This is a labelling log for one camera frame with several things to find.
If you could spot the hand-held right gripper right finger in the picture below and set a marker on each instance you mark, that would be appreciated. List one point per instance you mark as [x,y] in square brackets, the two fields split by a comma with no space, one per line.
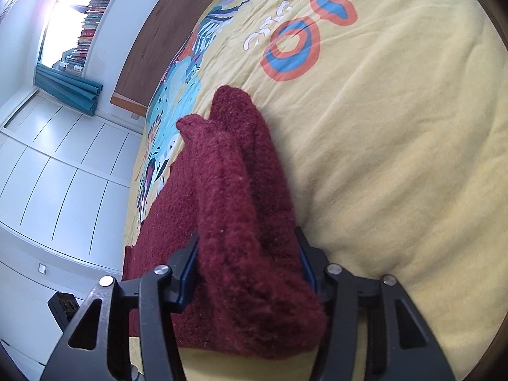
[309,272]

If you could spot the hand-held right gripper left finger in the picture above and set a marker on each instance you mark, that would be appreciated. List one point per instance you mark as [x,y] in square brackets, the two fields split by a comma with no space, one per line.
[190,270]

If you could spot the maroon knitted sweater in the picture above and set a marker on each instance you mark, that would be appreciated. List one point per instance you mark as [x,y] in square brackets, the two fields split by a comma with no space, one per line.
[246,226]

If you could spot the black plastic box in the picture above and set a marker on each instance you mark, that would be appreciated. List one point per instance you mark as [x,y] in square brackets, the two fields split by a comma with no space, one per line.
[63,309]

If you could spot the yellow printed blanket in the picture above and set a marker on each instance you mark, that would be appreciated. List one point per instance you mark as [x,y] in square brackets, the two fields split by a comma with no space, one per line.
[397,147]

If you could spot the white wardrobe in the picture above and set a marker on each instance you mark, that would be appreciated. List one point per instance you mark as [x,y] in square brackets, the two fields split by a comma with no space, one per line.
[59,186]

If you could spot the teal curtain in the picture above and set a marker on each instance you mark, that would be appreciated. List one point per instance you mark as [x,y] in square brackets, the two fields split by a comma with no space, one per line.
[71,87]

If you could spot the wooden headboard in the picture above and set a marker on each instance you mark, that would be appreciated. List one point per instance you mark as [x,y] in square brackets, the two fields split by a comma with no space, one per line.
[166,39]

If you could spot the row of books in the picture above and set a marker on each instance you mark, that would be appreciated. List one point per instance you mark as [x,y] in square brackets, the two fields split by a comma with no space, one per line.
[95,16]

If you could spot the bright window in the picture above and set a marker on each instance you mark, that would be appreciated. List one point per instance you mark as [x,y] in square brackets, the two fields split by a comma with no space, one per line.
[67,20]

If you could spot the white wall switch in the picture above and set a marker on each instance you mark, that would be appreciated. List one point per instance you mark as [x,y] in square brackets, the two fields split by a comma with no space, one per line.
[42,268]

